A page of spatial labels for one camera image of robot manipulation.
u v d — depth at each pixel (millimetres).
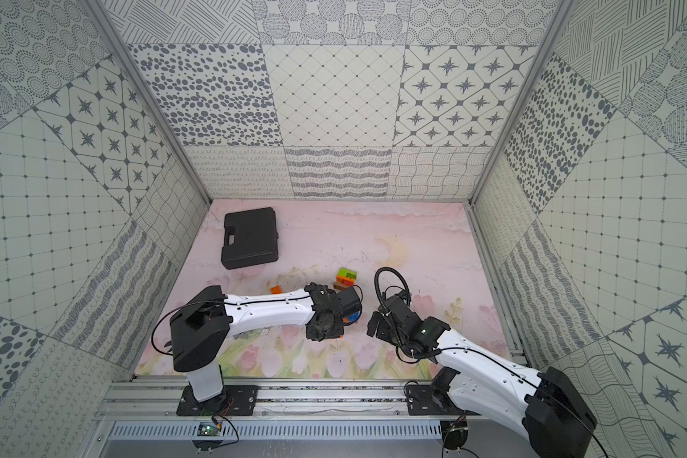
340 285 933
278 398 759
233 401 731
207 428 716
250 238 1053
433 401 660
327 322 616
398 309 639
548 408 400
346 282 948
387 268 718
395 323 629
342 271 983
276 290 948
